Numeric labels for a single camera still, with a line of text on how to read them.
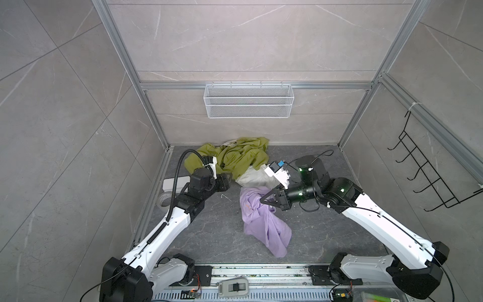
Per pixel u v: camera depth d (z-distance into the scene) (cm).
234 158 101
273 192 57
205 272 73
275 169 56
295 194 54
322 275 73
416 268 39
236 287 68
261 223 65
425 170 69
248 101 101
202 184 59
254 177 98
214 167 70
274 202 57
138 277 38
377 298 69
